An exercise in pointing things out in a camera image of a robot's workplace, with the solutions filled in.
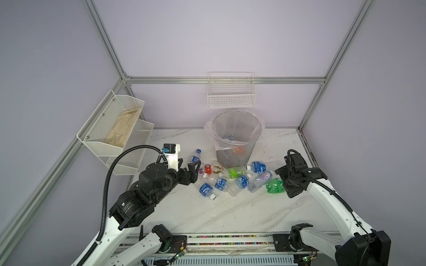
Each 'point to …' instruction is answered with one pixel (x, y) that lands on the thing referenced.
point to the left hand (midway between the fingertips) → (190, 163)
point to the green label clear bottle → (231, 173)
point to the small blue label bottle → (195, 158)
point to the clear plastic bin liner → (234, 128)
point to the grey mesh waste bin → (228, 159)
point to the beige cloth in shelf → (122, 128)
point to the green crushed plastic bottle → (275, 185)
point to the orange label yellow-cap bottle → (238, 150)
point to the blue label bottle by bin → (257, 167)
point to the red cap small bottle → (208, 169)
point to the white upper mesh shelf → (107, 130)
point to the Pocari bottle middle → (222, 184)
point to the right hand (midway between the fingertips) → (278, 178)
